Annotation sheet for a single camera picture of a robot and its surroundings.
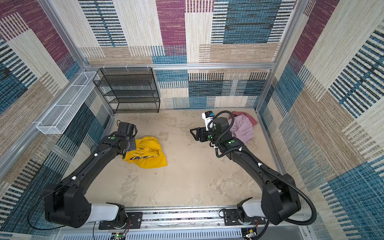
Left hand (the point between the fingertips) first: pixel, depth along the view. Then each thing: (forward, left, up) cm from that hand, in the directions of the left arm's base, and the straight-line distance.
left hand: (127, 142), depth 84 cm
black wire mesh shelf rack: (+43, +9, +2) cm, 44 cm away
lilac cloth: (+13, -68, -6) cm, 69 cm away
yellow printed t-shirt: (-3, -10, -8) cm, 13 cm away
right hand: (+2, -38, +7) cm, 38 cm away
